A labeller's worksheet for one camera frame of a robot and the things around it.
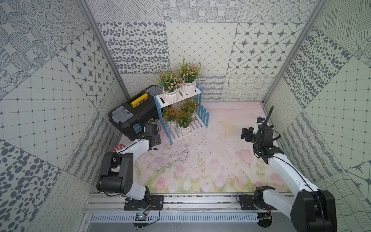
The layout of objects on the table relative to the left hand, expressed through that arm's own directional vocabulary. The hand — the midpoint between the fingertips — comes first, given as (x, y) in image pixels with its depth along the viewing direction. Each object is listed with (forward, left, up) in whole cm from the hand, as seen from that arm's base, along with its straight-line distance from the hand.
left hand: (153, 139), depth 93 cm
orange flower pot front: (+11, -11, +12) cm, 20 cm away
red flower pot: (+17, -23, +12) cm, 31 cm away
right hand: (+1, -62, +8) cm, 62 cm away
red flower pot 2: (+7, -21, +12) cm, 25 cm away
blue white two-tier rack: (+21, -32, +2) cm, 39 cm away
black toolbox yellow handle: (+7, +13, +13) cm, 19 cm away
